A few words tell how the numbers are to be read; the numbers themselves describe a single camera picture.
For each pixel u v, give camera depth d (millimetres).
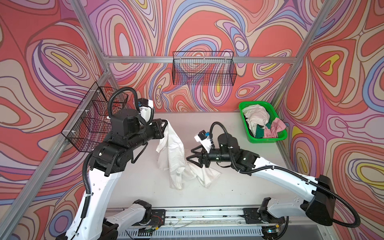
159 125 491
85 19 720
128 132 400
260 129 986
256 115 1040
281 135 984
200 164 606
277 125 1011
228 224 724
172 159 719
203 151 602
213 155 594
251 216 732
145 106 480
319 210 388
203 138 591
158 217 721
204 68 960
